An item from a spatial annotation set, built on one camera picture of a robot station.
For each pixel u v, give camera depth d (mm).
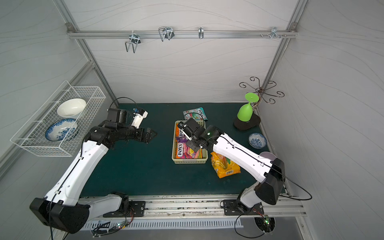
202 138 500
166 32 763
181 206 752
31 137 566
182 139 742
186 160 861
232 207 747
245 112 858
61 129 647
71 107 719
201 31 722
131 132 614
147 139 638
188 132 557
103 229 691
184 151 902
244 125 1066
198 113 1136
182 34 785
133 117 639
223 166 840
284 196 448
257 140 982
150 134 649
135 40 784
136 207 736
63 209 362
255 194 467
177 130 979
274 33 767
